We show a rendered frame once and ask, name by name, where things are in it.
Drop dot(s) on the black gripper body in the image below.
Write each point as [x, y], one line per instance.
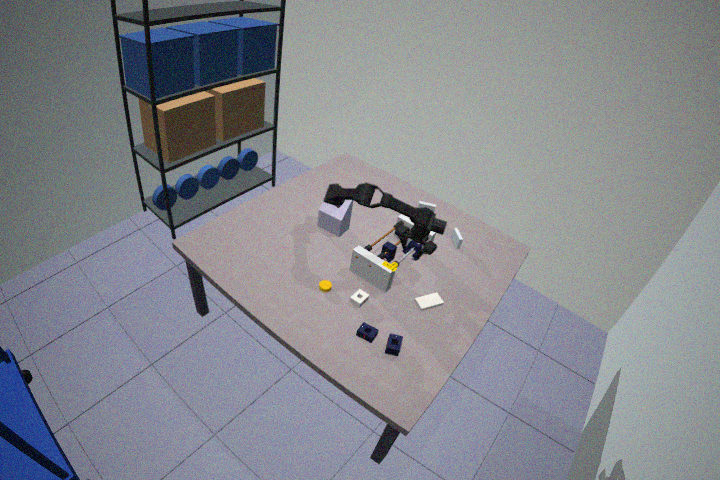
[417, 236]

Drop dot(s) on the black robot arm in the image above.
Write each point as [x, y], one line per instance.
[422, 217]

